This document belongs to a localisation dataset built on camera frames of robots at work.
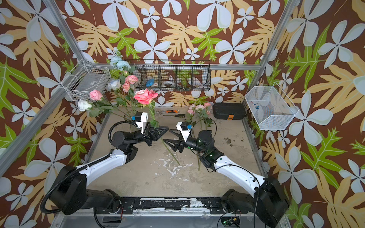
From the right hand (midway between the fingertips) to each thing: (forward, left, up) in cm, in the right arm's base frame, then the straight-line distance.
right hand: (167, 135), depth 68 cm
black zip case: (+40, -45, -24) cm, 65 cm away
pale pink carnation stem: (+42, -23, -22) cm, 53 cm away
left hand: (-2, -1, +8) cm, 9 cm away
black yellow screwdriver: (+39, -2, -29) cm, 49 cm away
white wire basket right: (+22, -61, -3) cm, 64 cm away
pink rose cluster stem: (+39, -27, -25) cm, 54 cm away
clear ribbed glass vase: (+21, +27, -9) cm, 35 cm away
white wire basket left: (+39, +55, +6) cm, 68 cm away
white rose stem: (+11, +37, +6) cm, 39 cm away
